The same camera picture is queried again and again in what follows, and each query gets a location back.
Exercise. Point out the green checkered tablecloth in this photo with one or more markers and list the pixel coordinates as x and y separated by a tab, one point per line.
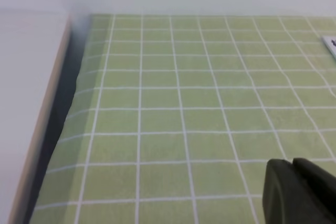
174	117

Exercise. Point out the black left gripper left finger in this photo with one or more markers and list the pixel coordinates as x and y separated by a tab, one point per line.
288	198

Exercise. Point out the white side table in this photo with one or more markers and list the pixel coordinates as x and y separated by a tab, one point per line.
33	47

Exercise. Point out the white magazine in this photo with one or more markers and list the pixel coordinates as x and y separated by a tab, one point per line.
330	43

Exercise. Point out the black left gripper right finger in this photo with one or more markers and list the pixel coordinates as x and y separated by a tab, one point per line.
316	176

